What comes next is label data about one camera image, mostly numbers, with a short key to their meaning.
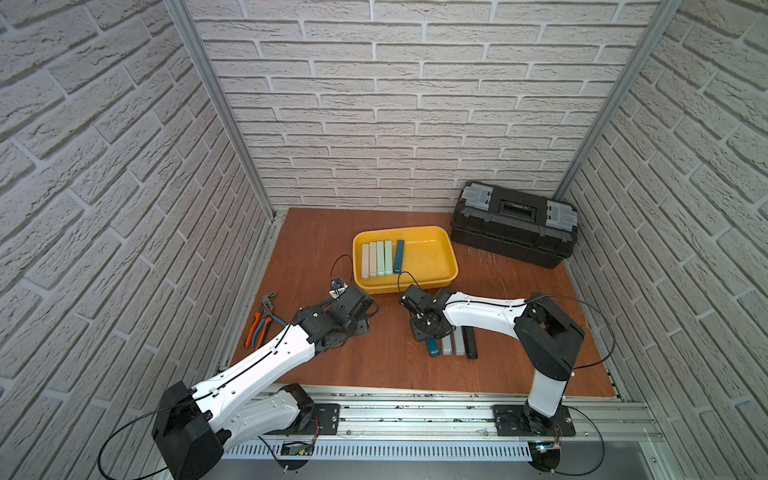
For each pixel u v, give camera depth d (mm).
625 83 811
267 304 937
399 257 1035
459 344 848
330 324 541
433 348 832
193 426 379
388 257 1031
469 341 852
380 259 1018
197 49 748
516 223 952
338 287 709
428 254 1068
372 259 1022
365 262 1003
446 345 839
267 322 876
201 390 419
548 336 479
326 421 729
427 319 647
